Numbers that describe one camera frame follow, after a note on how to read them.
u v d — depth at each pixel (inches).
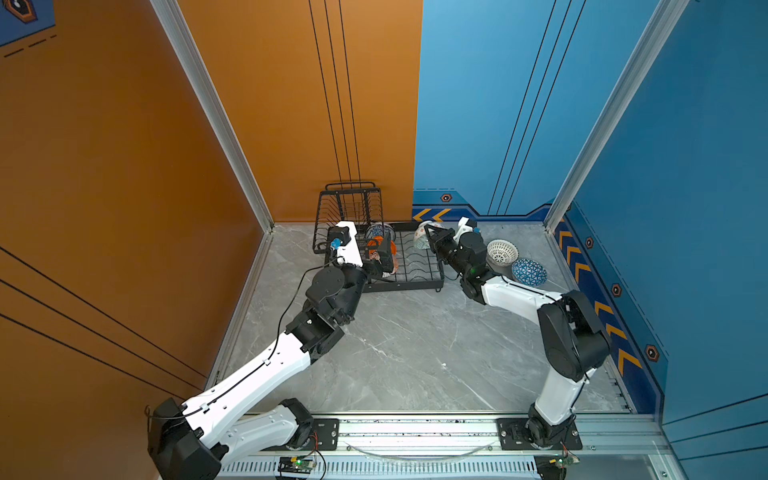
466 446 28.5
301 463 27.9
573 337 19.0
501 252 42.8
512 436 28.5
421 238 34.1
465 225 32.5
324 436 29.1
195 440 15.1
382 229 44.0
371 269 23.1
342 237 20.6
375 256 23.6
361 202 40.3
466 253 27.3
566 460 27.4
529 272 40.4
